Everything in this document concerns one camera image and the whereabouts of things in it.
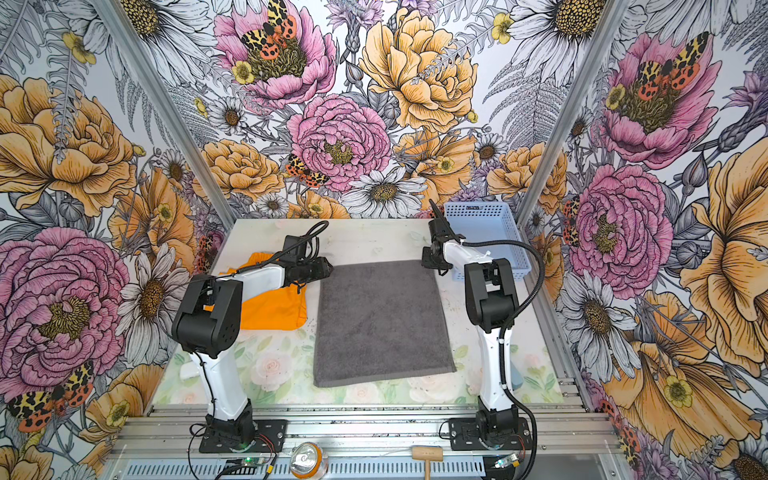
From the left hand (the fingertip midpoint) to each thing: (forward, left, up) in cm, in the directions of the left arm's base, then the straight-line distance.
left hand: (326, 275), depth 102 cm
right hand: (+4, -36, -2) cm, 36 cm away
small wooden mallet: (-50, -30, -1) cm, 58 cm away
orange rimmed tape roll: (-52, -4, +8) cm, 53 cm away
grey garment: (-16, -18, -2) cm, 24 cm away
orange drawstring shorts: (-12, +12, 0) cm, 17 cm away
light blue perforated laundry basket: (+28, -62, -4) cm, 68 cm away
